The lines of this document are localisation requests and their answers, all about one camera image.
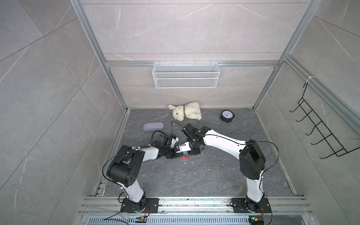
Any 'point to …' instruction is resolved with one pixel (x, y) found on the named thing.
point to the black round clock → (227, 116)
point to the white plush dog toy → (191, 110)
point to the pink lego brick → (185, 157)
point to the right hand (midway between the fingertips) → (190, 147)
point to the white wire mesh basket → (185, 75)
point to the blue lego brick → (185, 153)
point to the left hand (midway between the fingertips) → (183, 152)
